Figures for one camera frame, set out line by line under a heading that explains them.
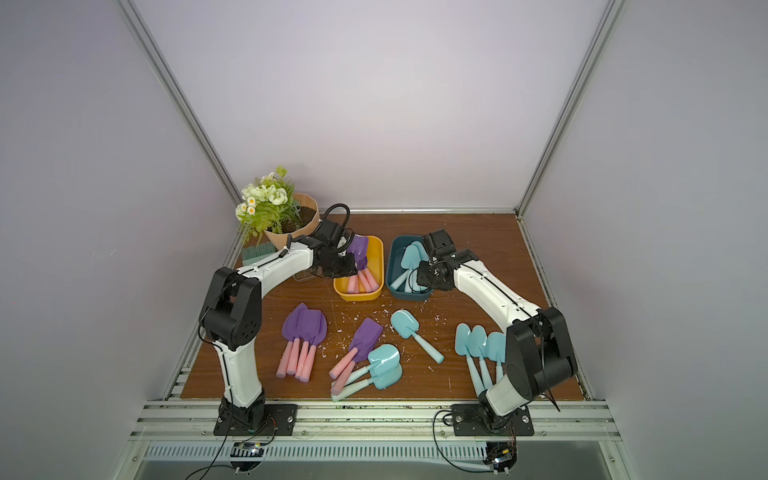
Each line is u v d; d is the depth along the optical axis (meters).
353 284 0.92
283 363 0.81
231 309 0.52
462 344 0.85
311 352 0.83
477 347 0.84
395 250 1.04
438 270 0.62
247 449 0.71
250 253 1.07
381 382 0.79
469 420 0.73
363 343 0.86
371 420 0.75
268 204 0.83
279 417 0.74
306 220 1.03
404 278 0.97
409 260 1.03
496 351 0.84
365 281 0.97
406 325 0.90
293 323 0.88
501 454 0.70
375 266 1.02
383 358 0.81
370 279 0.97
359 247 0.99
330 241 0.78
